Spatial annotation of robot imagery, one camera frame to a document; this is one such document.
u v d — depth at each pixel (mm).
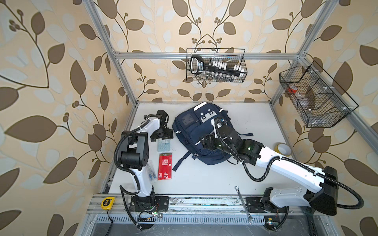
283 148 935
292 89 848
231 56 911
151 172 852
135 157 509
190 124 988
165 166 873
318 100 749
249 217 705
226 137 516
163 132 839
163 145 951
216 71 864
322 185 397
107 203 736
